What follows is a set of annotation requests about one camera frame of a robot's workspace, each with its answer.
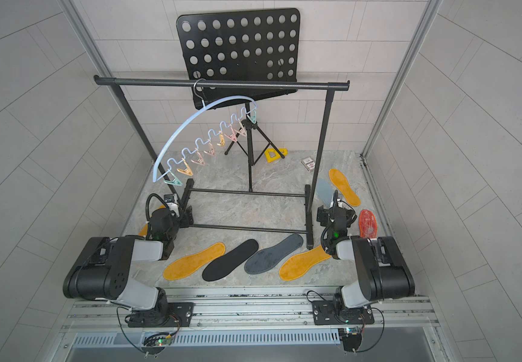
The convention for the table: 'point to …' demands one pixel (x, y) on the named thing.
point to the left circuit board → (155, 344)
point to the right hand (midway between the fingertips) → (333, 204)
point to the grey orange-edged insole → (368, 225)
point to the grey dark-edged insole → (267, 258)
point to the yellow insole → (188, 264)
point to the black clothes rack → (187, 186)
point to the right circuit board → (351, 338)
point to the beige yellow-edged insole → (341, 183)
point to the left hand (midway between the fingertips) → (185, 204)
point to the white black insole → (228, 263)
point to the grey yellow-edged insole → (296, 265)
